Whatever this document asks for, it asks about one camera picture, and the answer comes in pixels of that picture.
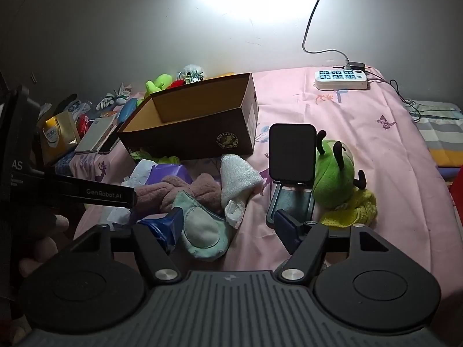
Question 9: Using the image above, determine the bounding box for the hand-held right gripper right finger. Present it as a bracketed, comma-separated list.
[274, 210, 393, 283]

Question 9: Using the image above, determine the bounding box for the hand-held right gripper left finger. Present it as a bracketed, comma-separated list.
[72, 208, 184, 284]

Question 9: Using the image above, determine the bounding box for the light teal cloth pouch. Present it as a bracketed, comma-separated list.
[173, 191, 230, 261]

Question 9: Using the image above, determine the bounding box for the pink teddy bear plush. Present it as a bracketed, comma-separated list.
[135, 173, 225, 215]

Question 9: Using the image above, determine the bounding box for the white bag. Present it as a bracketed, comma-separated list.
[125, 159, 158, 189]

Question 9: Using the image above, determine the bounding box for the green bean plush toy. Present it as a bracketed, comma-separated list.
[313, 130, 367, 210]

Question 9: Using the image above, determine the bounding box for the green mesh bath sponge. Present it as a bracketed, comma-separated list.
[131, 148, 181, 165]

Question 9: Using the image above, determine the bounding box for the white towel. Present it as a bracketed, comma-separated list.
[220, 154, 264, 229]

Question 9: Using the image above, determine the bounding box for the yellow towel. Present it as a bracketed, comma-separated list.
[320, 190, 377, 228]

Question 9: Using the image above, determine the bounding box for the brown cardboard box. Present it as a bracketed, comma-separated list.
[116, 73, 260, 160]

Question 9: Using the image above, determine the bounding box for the person's left hand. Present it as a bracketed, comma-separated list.
[0, 207, 70, 279]

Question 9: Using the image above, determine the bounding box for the yellow packet bag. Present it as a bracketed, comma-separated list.
[38, 111, 81, 167]

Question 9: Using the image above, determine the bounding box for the purple plastic packet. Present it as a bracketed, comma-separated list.
[146, 163, 194, 185]

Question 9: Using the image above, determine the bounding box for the blue white plastic packet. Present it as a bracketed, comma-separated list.
[67, 99, 91, 116]

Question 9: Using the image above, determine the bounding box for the grey flat box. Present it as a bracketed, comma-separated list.
[74, 115, 118, 153]

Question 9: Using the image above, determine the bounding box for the black phone stand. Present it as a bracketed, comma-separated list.
[266, 123, 317, 229]

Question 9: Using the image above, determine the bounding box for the black phone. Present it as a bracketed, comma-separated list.
[98, 135, 122, 154]

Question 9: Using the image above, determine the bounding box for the white gloves bundle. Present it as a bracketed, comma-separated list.
[97, 82, 134, 111]

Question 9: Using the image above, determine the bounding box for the blue glasses case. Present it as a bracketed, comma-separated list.
[119, 98, 140, 121]

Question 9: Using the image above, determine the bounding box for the pink printed bed sheet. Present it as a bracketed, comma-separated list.
[54, 66, 460, 297]

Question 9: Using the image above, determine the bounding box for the green frog plush toy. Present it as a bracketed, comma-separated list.
[137, 74, 174, 106]

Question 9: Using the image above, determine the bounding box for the white power strip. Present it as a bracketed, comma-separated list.
[314, 67, 370, 91]

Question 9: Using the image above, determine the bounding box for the red cloth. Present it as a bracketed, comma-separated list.
[447, 164, 463, 206]

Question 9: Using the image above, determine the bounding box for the striped blanket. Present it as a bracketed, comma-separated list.
[405, 99, 463, 169]

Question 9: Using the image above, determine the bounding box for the panda plush keychain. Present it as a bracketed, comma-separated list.
[177, 64, 206, 84]

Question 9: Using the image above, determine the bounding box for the black cable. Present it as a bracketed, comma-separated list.
[365, 66, 420, 123]

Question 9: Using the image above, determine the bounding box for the white cable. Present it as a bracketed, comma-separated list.
[302, 0, 351, 71]

